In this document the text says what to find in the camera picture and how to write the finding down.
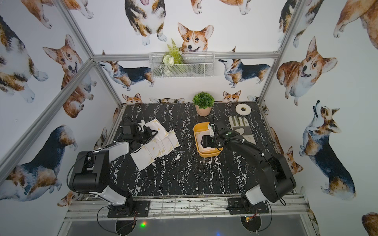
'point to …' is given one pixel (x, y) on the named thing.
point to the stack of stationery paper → (199, 135)
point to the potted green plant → (204, 102)
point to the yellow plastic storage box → (203, 127)
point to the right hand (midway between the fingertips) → (204, 141)
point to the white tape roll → (238, 107)
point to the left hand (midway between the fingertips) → (160, 128)
